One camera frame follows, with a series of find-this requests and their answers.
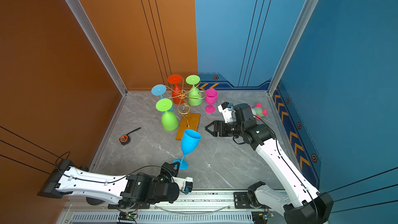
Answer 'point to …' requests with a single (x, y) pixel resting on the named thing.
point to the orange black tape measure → (125, 139)
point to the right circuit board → (260, 217)
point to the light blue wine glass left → (159, 90)
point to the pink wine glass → (211, 96)
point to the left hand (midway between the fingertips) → (177, 161)
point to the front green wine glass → (169, 119)
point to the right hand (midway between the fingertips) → (209, 128)
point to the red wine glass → (178, 96)
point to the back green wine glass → (195, 96)
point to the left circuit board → (127, 216)
